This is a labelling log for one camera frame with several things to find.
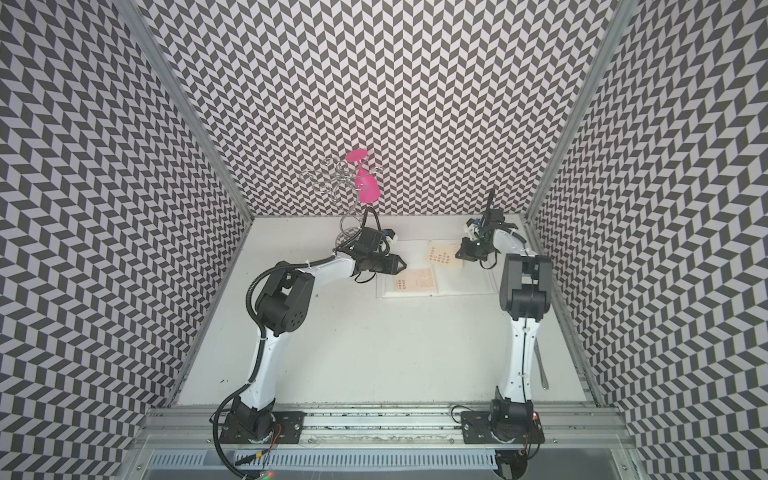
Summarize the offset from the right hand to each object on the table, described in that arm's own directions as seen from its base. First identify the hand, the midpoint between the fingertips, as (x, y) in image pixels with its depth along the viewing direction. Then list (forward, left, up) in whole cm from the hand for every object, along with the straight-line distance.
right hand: (458, 257), depth 104 cm
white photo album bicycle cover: (-8, -4, -1) cm, 9 cm away
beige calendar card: (+2, +5, 0) cm, 6 cm away
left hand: (-4, +21, 0) cm, 21 cm away
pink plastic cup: (+17, +32, +17) cm, 40 cm away
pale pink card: (-9, +15, -1) cm, 18 cm away
